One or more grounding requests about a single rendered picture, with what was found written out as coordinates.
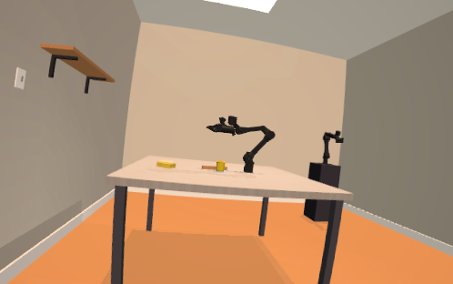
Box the yellow rectangular block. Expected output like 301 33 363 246
156 162 176 168

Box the yellow cup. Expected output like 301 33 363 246
216 161 226 172

